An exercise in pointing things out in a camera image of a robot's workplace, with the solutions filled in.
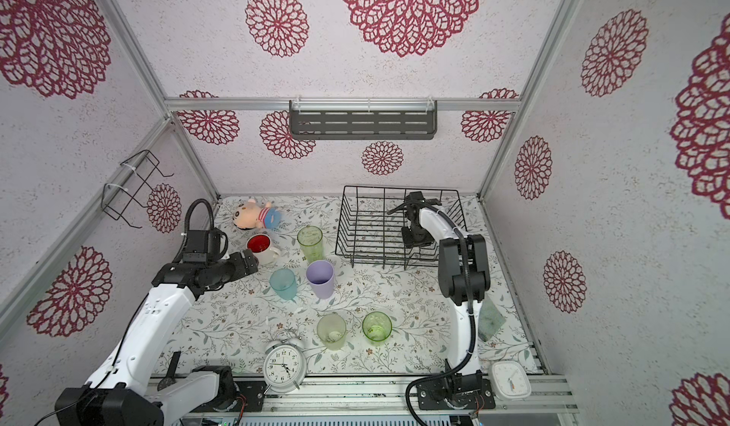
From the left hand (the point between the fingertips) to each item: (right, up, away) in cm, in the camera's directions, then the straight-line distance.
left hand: (244, 271), depth 81 cm
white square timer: (+73, -28, -7) cm, 78 cm away
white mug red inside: (-2, +6, +19) cm, 20 cm away
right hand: (+53, +8, +20) cm, 57 cm away
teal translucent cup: (+7, -6, +14) cm, 17 cm away
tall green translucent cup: (+15, +8, +23) cm, 28 cm away
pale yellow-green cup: (+25, -18, +4) cm, 31 cm away
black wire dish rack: (+36, +9, +28) cm, 47 cm away
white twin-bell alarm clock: (+13, -24, -5) cm, 28 cm away
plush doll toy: (-7, +17, +24) cm, 31 cm away
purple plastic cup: (+21, -3, +8) cm, 22 cm away
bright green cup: (+38, -17, +4) cm, 42 cm away
